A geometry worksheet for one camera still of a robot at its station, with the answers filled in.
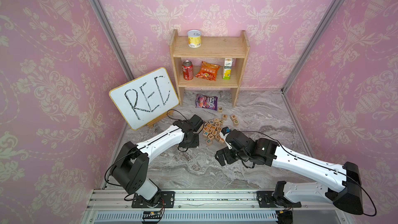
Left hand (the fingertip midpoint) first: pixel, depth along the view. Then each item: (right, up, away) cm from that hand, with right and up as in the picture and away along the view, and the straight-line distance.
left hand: (194, 145), depth 85 cm
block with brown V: (+13, +13, +15) cm, 24 cm away
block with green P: (+17, +19, +21) cm, 33 cm away
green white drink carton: (+19, +44, +5) cm, 48 cm away
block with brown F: (+9, +3, +7) cm, 12 cm away
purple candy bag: (+7, +25, +24) cm, 35 cm away
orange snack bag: (+8, +44, +12) cm, 46 cm away
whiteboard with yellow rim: (-30, +26, +7) cm, 40 cm away
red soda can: (-4, +44, +5) cm, 44 cm away
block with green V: (+16, +12, +15) cm, 25 cm away
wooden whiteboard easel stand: (-28, +10, +12) cm, 32 cm away
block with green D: (+26, +11, +14) cm, 32 cm away
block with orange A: (+6, +8, +12) cm, 15 cm away
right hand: (+14, 0, -12) cm, 19 cm away
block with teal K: (+6, +5, +9) cm, 12 cm away
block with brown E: (+19, +14, +18) cm, 30 cm away
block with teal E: (+8, 0, +5) cm, 10 cm away
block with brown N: (+25, +14, +17) cm, 34 cm away
